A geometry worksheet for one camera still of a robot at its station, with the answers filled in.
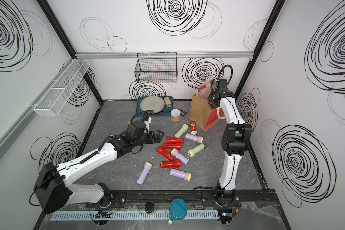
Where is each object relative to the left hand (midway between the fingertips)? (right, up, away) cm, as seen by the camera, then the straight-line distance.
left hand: (158, 134), depth 79 cm
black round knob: (-2, -31, -16) cm, 35 cm away
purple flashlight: (+23, -5, +16) cm, 28 cm away
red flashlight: (+11, -9, +10) cm, 17 cm away
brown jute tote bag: (+28, +12, +20) cm, 36 cm away
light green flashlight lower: (+24, -11, +11) cm, 29 cm away
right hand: (+36, +23, +16) cm, 45 cm away
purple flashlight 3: (-7, -20, +3) cm, 21 cm away
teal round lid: (+11, -32, -15) cm, 37 cm away
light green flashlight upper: (+16, +2, +19) cm, 25 cm away
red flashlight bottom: (+10, -18, +3) cm, 21 cm away
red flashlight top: (+5, -6, +14) cm, 16 cm away
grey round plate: (-9, +20, +37) cm, 43 cm away
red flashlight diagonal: (+4, -13, +7) cm, 16 cm away
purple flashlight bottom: (+15, -23, -1) cm, 28 cm away
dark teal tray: (-22, +23, +40) cm, 51 cm away
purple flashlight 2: (+9, -13, +8) cm, 18 cm away
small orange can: (+10, +11, +25) cm, 29 cm away
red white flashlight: (+22, +1, +19) cm, 29 cm away
